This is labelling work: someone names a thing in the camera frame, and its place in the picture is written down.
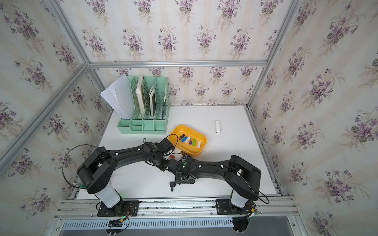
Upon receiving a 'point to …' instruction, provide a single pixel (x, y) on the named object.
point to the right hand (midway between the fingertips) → (182, 180)
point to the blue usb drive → (184, 139)
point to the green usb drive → (194, 141)
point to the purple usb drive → (191, 142)
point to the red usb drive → (172, 156)
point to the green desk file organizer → (148, 124)
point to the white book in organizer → (140, 96)
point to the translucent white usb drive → (199, 144)
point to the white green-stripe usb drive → (187, 139)
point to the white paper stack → (119, 96)
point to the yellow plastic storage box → (189, 142)
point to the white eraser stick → (217, 127)
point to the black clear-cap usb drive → (181, 136)
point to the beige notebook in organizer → (151, 99)
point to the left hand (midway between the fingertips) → (166, 168)
